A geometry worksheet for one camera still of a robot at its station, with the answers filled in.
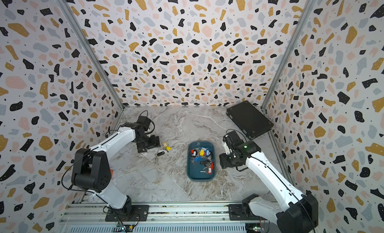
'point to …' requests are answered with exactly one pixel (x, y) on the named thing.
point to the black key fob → (160, 153)
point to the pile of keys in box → (205, 153)
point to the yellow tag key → (168, 148)
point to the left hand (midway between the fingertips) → (156, 146)
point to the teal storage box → (193, 173)
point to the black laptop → (253, 123)
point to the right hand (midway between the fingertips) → (224, 162)
